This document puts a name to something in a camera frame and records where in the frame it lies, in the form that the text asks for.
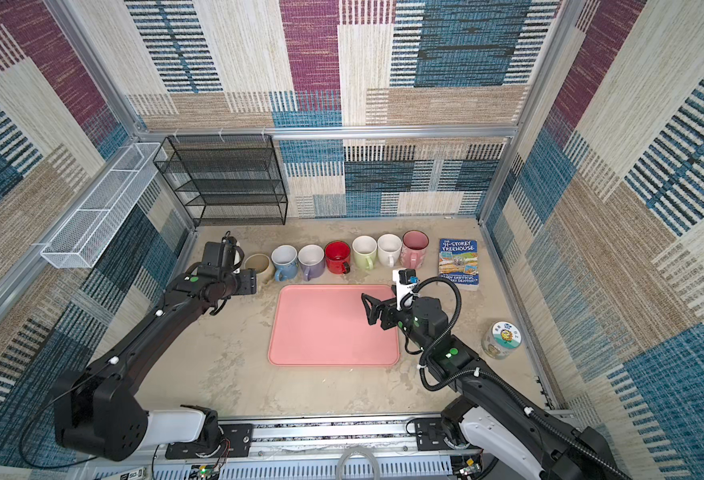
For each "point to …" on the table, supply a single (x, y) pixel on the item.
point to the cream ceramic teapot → (263, 266)
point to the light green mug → (364, 251)
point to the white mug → (389, 247)
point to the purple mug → (311, 258)
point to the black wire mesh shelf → (225, 180)
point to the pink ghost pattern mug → (413, 249)
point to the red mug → (338, 256)
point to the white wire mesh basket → (84, 238)
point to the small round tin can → (500, 339)
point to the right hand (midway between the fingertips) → (378, 296)
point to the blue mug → (286, 261)
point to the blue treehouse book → (458, 260)
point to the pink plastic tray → (326, 325)
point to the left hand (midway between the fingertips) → (243, 273)
